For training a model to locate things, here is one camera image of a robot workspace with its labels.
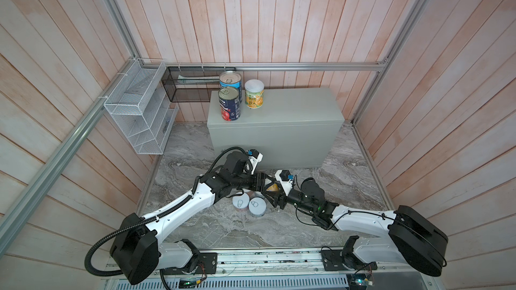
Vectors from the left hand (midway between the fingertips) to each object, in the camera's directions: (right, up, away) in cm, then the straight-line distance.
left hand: (268, 185), depth 75 cm
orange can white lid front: (+2, -1, -1) cm, 3 cm away
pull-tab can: (-11, -9, +8) cm, 17 cm away
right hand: (0, -1, +3) cm, 3 cm away
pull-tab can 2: (-4, -10, +6) cm, 13 cm away
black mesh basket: (-38, +47, +28) cm, 67 cm away
